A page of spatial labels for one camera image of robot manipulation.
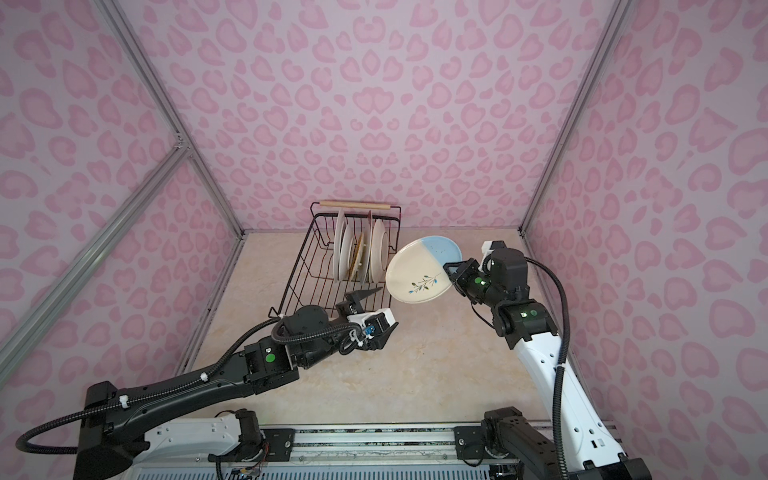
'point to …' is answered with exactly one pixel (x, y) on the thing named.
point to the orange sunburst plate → (347, 251)
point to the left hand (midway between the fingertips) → (386, 297)
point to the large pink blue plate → (367, 246)
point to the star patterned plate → (379, 252)
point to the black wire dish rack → (308, 287)
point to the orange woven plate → (356, 257)
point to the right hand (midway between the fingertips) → (443, 264)
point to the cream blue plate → (415, 271)
